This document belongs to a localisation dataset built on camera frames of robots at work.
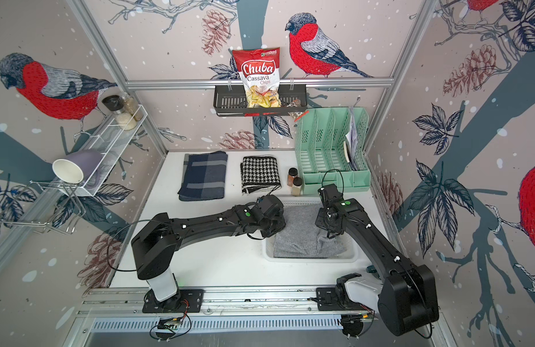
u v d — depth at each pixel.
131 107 0.85
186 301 0.73
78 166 0.61
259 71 0.81
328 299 0.73
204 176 1.08
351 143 0.93
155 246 0.46
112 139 0.83
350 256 0.77
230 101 0.95
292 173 1.00
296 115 0.90
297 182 0.95
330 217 0.58
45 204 0.58
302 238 0.80
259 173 1.06
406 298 0.38
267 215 0.66
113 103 0.78
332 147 1.18
